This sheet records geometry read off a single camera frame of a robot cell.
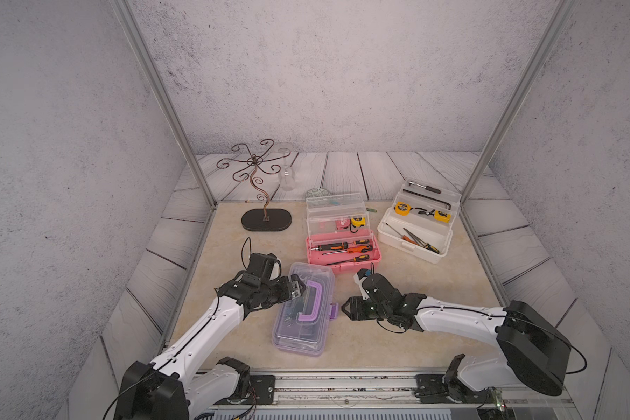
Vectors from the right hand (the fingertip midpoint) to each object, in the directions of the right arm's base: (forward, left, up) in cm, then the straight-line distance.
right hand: (348, 309), depth 83 cm
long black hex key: (+45, -35, +4) cm, 57 cm away
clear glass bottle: (+47, +22, +16) cm, 54 cm away
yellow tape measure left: (+41, -24, +2) cm, 48 cm away
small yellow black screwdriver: (+22, -4, -5) cm, 23 cm away
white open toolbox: (+37, -31, -1) cm, 49 cm away
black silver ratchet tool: (+51, -35, +5) cm, 62 cm away
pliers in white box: (+29, -31, -5) cm, 43 cm away
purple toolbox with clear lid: (-6, +14, +3) cm, 15 cm away
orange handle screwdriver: (+25, -7, -3) cm, 27 cm away
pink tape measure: (+32, +1, +3) cm, 33 cm away
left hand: (+3, +15, +6) cm, 16 cm away
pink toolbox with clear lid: (+30, +2, +1) cm, 30 cm away
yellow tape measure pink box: (+33, -6, +4) cm, 34 cm away
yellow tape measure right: (+37, -37, +2) cm, 53 cm away
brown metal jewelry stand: (+40, +35, -3) cm, 54 cm away
